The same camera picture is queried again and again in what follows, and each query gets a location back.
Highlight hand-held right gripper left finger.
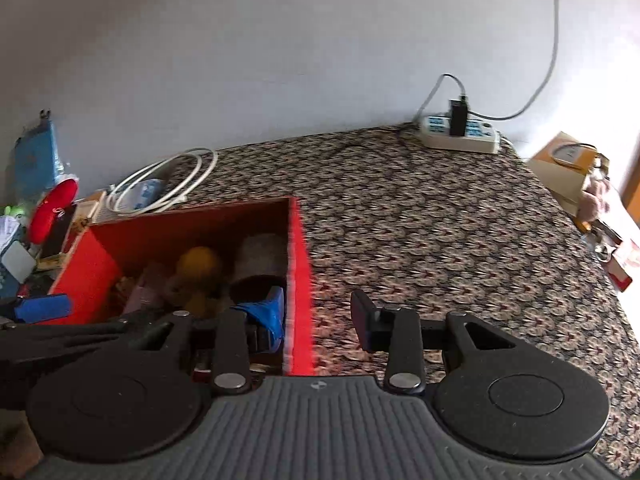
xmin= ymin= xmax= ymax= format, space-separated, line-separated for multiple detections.
xmin=125 ymin=285 xmax=287 ymax=395

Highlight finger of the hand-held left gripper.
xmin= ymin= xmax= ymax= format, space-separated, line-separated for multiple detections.
xmin=0 ymin=316 xmax=173 ymax=361
xmin=0 ymin=294 xmax=72 ymax=331

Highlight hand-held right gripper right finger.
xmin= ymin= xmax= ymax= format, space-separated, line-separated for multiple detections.
xmin=350 ymin=290 xmax=521 ymax=395

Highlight red cardboard box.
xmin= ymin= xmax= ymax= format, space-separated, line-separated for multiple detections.
xmin=47 ymin=196 xmax=316 ymax=377

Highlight printed clear tape roll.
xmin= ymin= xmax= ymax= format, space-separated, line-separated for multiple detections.
xmin=229 ymin=233 xmax=288 ymax=306

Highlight brown gourd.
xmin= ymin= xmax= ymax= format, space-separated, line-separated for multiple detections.
xmin=177 ymin=246 xmax=223 ymax=318

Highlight brown plastic object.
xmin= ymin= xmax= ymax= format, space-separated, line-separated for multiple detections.
xmin=122 ymin=265 xmax=171 ymax=316

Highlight grey square card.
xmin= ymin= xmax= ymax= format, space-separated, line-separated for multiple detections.
xmin=0 ymin=242 xmax=33 ymax=281

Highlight red oval case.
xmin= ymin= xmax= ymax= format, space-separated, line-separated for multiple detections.
xmin=27 ymin=176 xmax=81 ymax=245

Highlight small wooden box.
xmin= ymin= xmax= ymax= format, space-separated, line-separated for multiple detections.
xmin=75 ymin=189 xmax=108 ymax=226

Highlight floral patterned cloth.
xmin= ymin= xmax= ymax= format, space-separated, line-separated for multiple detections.
xmin=165 ymin=125 xmax=640 ymax=476

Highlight blue and white packet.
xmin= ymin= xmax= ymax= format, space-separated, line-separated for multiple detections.
xmin=122 ymin=178 xmax=168 ymax=208

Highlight blue plastic bag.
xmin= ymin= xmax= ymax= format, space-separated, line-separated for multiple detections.
xmin=12 ymin=110 xmax=66 ymax=201

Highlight white power strip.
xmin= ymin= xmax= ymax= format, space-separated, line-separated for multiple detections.
xmin=417 ymin=114 xmax=501 ymax=155

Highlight black charger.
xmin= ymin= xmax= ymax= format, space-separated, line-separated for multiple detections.
xmin=448 ymin=97 xmax=470 ymax=137

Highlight brown paper bag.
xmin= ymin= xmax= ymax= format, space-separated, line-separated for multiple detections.
xmin=527 ymin=131 xmax=611 ymax=216

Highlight pinkish plush toy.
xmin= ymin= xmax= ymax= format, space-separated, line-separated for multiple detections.
xmin=577 ymin=170 xmax=618 ymax=223

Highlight small red box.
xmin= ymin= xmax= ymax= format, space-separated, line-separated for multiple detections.
xmin=607 ymin=240 xmax=640 ymax=293

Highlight white cord bag handles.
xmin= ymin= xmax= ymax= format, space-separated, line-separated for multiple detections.
xmin=106 ymin=148 xmax=219 ymax=216

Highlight black charger cable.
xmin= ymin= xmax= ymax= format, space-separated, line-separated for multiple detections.
xmin=320 ymin=74 xmax=468 ymax=161

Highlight grey power cord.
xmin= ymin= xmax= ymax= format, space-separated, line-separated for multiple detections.
xmin=467 ymin=0 xmax=561 ymax=122

